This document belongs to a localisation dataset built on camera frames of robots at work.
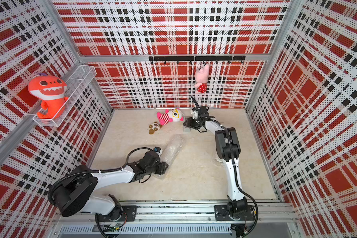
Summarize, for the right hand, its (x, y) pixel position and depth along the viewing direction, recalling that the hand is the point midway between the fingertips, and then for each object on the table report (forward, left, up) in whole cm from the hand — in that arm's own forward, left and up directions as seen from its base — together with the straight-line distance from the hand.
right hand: (187, 123), depth 105 cm
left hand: (-29, +14, -4) cm, 33 cm away
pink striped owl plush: (+6, +10, +2) cm, 12 cm away
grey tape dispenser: (-4, +1, -3) cm, 5 cm away
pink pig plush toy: (+16, -9, +28) cm, 34 cm away
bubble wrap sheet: (-22, +10, +1) cm, 24 cm away
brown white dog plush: (-1, +25, -3) cm, 25 cm away
